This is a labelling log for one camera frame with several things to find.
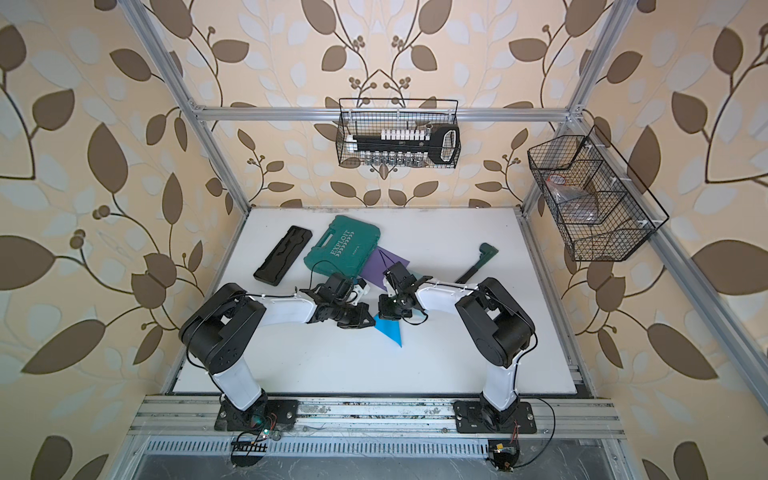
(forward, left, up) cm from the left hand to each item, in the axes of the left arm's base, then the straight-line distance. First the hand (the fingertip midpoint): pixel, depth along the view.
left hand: (372, 319), depth 89 cm
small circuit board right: (-32, -34, -4) cm, 47 cm away
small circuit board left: (-31, +29, -6) cm, 43 cm away
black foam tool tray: (+23, +33, -1) cm, 40 cm away
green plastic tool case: (+24, +11, +4) cm, 27 cm away
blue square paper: (-2, -6, 0) cm, 6 cm away
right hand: (+3, -2, -2) cm, 4 cm away
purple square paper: (+25, -1, -5) cm, 25 cm away
